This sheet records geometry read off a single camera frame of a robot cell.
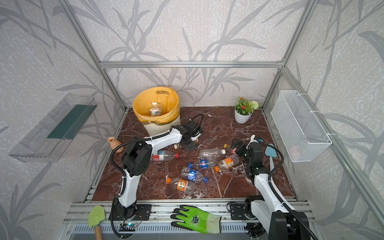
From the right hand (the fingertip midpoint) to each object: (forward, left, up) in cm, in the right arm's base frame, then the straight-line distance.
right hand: (237, 138), depth 86 cm
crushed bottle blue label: (-18, +26, -9) cm, 33 cm away
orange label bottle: (-11, +6, -9) cm, 15 cm away
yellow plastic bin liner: (+27, +44, +9) cm, 53 cm away
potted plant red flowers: (+23, -8, +1) cm, 24 cm away
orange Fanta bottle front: (-24, +32, -7) cm, 40 cm away
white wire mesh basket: (-8, -21, +22) cm, 31 cm away
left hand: (+6, +28, -9) cm, 30 cm away
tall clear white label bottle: (+16, +50, +7) cm, 53 cm away
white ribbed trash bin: (+4, +49, +4) cm, 49 cm away
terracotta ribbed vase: (-1, +74, -4) cm, 74 cm away
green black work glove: (-38, +26, -11) cm, 47 cm away
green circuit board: (-41, +57, -14) cm, 72 cm away
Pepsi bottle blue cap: (-12, +21, -8) cm, 25 cm away
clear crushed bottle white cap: (-4, +15, -10) cm, 19 cm away
